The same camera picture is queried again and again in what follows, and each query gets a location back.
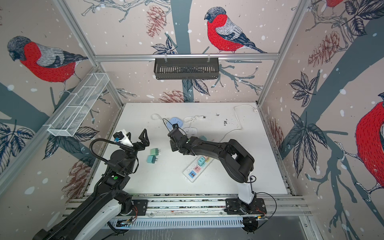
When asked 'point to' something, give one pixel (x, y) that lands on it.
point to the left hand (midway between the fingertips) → (136, 131)
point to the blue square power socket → (174, 120)
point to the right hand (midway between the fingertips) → (174, 143)
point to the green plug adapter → (154, 151)
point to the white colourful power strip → (194, 170)
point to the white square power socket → (191, 131)
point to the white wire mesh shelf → (73, 112)
